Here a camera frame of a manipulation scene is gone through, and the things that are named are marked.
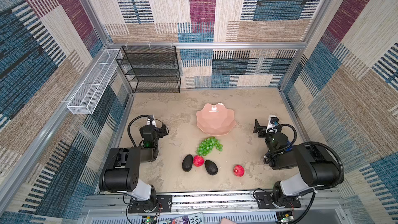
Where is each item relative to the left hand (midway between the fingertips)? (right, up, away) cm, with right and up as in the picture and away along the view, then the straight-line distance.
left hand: (154, 122), depth 93 cm
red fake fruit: (+27, -19, -11) cm, 34 cm away
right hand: (+64, +1, -3) cm, 64 cm away
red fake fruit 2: (+47, -23, -14) cm, 54 cm away
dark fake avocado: (+21, -20, -10) cm, 31 cm away
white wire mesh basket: (-23, +13, -23) cm, 35 cm away
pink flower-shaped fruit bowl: (+37, +1, +7) cm, 38 cm away
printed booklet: (+26, -39, -24) cm, 53 cm away
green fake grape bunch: (+31, -13, -6) cm, 34 cm away
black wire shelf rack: (-7, +35, +18) cm, 40 cm away
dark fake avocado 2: (+33, -21, -15) cm, 42 cm away
